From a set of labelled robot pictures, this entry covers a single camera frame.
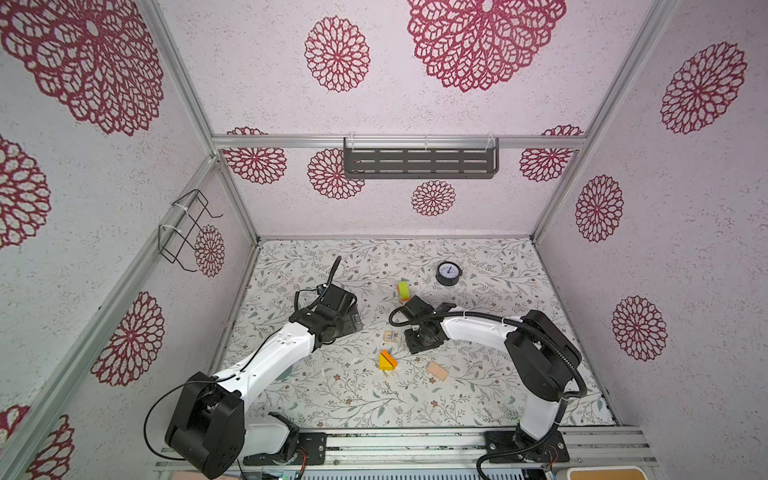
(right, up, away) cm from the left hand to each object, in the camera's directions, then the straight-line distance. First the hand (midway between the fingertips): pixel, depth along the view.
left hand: (342, 328), depth 86 cm
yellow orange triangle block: (+13, -10, 0) cm, 16 cm away
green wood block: (+19, +10, +14) cm, 26 cm away
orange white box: (+63, -29, -19) cm, 71 cm away
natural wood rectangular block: (+27, -12, 0) cm, 30 cm away
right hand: (+21, -5, +6) cm, 22 cm away
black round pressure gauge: (+35, +15, +21) cm, 44 cm away
